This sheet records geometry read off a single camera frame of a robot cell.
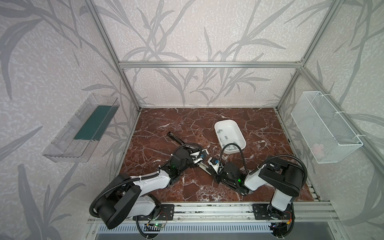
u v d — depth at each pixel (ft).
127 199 1.39
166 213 2.39
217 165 2.47
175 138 3.07
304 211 2.47
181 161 2.14
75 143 2.07
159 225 2.31
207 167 2.82
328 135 2.07
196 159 2.32
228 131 3.45
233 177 2.27
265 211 2.42
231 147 2.52
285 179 1.55
